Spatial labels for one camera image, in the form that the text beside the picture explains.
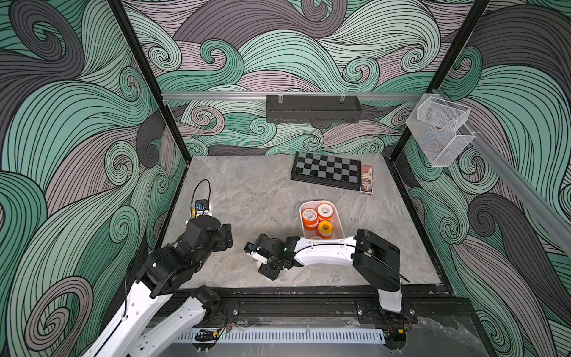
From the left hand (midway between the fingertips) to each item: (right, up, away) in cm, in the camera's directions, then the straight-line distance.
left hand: (220, 226), depth 67 cm
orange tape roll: (+38, 0, +28) cm, 47 cm away
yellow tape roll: (+37, -7, +22) cm, 44 cm away
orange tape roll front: (+31, -2, +23) cm, 39 cm away
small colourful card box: (+61, +11, +40) cm, 74 cm away
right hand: (+14, -18, +17) cm, 28 cm away
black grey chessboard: (+36, +20, +44) cm, 60 cm away
